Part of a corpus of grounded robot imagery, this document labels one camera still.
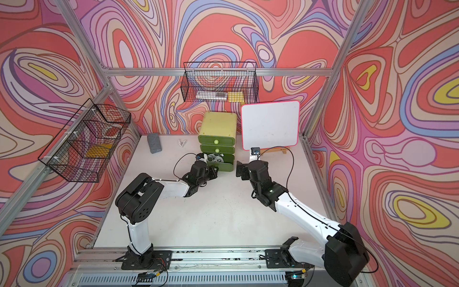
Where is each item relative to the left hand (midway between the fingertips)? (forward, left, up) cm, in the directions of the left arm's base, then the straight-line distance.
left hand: (220, 168), depth 96 cm
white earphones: (+9, +3, -3) cm, 10 cm away
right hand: (-7, -14, +13) cm, 20 cm away
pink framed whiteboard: (+24, -29, +10) cm, 39 cm away
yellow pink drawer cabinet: (+11, +1, +16) cm, 20 cm away
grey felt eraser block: (+23, +44, -4) cm, 50 cm away
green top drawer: (+8, +2, +14) cm, 16 cm away
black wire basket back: (+41, 0, +28) cm, 50 cm away
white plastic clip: (+23, +27, -4) cm, 36 cm away
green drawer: (+9, +2, +6) cm, 11 cm away
